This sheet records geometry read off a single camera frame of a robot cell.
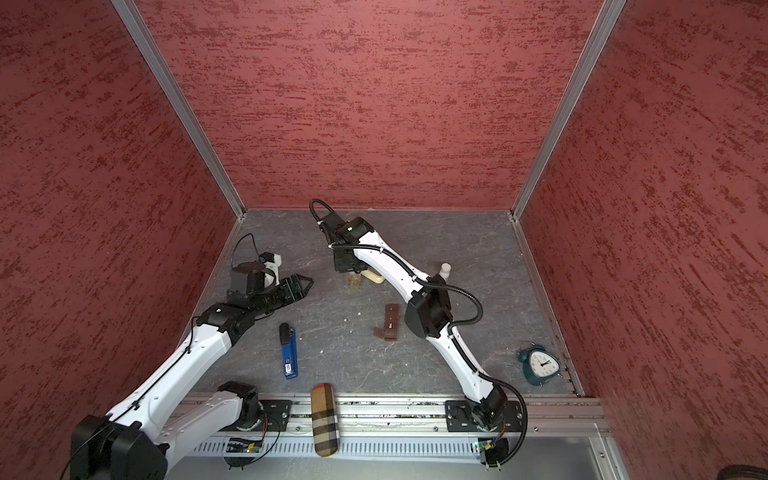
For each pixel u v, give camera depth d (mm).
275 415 742
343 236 647
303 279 759
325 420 709
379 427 727
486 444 719
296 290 724
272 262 739
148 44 757
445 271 947
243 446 721
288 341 834
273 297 687
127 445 376
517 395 682
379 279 992
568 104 878
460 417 741
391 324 878
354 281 948
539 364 795
